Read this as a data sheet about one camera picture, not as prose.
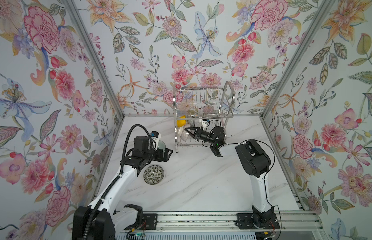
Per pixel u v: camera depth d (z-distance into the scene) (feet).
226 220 2.47
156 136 2.37
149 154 2.23
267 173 1.90
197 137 2.73
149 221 2.41
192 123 3.23
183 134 2.89
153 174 2.94
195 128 2.82
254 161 1.88
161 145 3.29
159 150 2.36
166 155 2.38
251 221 2.41
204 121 2.89
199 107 3.97
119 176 1.64
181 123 3.32
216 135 2.56
